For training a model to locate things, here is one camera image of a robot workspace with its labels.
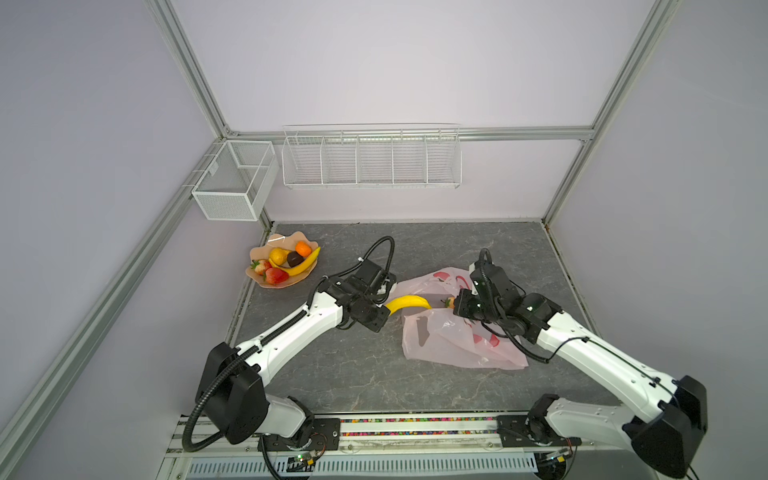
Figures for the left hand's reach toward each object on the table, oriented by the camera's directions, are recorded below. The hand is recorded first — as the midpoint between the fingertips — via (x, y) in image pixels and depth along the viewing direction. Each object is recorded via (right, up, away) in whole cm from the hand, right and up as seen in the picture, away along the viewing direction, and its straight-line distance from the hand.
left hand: (379, 319), depth 80 cm
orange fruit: (-28, +19, +25) cm, 42 cm away
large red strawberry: (-36, +10, +19) cm, 42 cm away
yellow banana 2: (-30, +12, +23) cm, 39 cm away
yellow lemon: (-37, +17, +25) cm, 48 cm away
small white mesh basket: (-50, +43, +21) cm, 69 cm away
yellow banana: (+8, +4, +5) cm, 10 cm away
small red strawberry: (-42, +13, +21) cm, 48 cm away
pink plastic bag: (+15, -2, -8) cm, 17 cm away
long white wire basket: (-3, +51, +20) cm, 55 cm away
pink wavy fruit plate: (-36, +22, +30) cm, 52 cm away
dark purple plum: (-32, +16, +25) cm, 43 cm away
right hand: (+19, +6, -2) cm, 20 cm away
